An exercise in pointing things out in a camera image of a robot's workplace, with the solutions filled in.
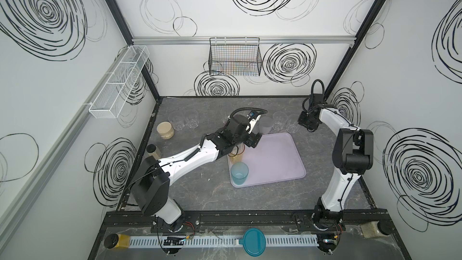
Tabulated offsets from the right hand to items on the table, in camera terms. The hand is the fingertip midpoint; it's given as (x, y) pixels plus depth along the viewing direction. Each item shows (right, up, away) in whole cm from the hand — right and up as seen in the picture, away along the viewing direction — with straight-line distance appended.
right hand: (301, 122), depth 98 cm
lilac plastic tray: (-14, -19, -4) cm, 24 cm away
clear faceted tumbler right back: (-3, -1, +4) cm, 5 cm away
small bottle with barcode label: (-76, -13, -12) cm, 78 cm away
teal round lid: (-30, -41, -35) cm, 61 cm away
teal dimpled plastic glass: (-34, -23, -14) cm, 44 cm away
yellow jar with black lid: (-80, -40, -35) cm, 96 cm away
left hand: (-27, -2, -18) cm, 33 cm away
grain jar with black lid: (+15, -38, -33) cm, 52 cm away
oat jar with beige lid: (-74, -4, -2) cm, 74 cm away
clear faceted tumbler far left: (-71, +1, +7) cm, 71 cm away
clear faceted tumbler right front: (-10, +2, +6) cm, 12 cm away
